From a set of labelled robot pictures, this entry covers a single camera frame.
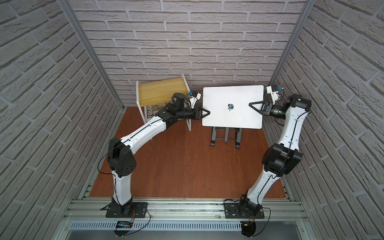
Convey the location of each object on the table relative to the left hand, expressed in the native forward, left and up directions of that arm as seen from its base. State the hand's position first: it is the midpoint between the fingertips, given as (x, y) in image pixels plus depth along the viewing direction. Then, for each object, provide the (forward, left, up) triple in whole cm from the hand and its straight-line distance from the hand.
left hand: (208, 109), depth 78 cm
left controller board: (-48, +42, -34) cm, 72 cm away
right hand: (-3, -18, +6) cm, 19 cm away
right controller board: (-50, -20, -31) cm, 63 cm away
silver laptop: (-2, -10, +4) cm, 11 cm away
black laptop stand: (0, -23, -25) cm, 34 cm away
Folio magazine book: (+9, +35, -12) cm, 38 cm away
